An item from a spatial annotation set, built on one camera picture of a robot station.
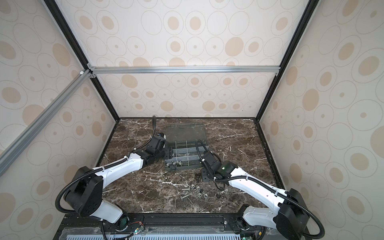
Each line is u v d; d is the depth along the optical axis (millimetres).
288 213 390
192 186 853
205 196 814
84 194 432
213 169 593
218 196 814
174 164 921
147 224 741
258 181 473
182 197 807
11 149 522
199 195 824
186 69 939
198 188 848
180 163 922
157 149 688
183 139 1093
